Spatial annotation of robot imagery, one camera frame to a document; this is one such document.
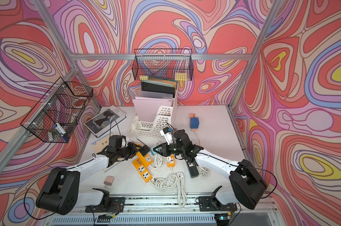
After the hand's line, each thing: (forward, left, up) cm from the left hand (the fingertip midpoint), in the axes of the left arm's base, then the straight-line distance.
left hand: (142, 148), depth 87 cm
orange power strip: (-7, -3, -1) cm, 8 cm away
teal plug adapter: (-8, -9, +10) cm, 15 cm away
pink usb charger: (-18, +18, -6) cm, 26 cm away
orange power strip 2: (-13, -2, -4) cm, 14 cm away
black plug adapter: (-3, -2, +4) cm, 5 cm away
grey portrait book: (+24, +34, -2) cm, 42 cm away
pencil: (+9, +2, -7) cm, 11 cm away
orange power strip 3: (-7, -18, -3) cm, 20 cm away
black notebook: (+34, -7, +22) cm, 41 cm away
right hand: (-7, -10, +8) cm, 15 cm away
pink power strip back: (+32, -35, -4) cm, 48 cm away
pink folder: (+21, -3, +14) cm, 26 cm away
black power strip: (-12, -32, -6) cm, 34 cm away
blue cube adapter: (+22, -36, -2) cm, 42 cm away
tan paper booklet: (+6, +31, -6) cm, 33 cm away
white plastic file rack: (+11, -6, +5) cm, 13 cm away
